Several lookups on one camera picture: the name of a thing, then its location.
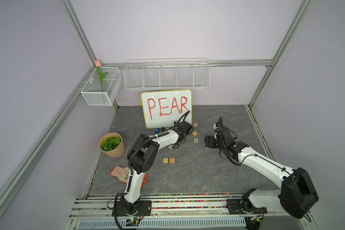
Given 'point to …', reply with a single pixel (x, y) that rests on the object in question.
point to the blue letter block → (157, 130)
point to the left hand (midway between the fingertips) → (179, 139)
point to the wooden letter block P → (165, 160)
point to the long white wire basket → (166, 74)
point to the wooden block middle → (194, 133)
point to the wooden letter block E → (172, 160)
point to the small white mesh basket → (92, 91)
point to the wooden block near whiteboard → (195, 125)
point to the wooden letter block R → (196, 140)
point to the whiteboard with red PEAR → (162, 109)
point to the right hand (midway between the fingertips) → (210, 137)
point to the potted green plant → (112, 144)
